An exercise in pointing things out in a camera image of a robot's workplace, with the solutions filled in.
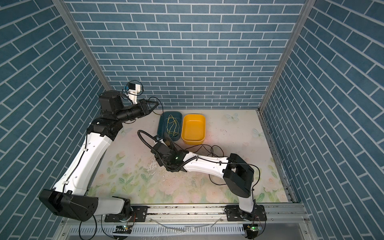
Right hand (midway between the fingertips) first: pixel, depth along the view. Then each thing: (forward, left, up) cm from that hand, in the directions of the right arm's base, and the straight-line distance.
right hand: (158, 150), depth 81 cm
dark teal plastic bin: (+31, +8, -11) cm, 34 cm away
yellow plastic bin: (+26, -16, -11) cm, 33 cm away
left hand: (+9, -4, +26) cm, 28 cm away
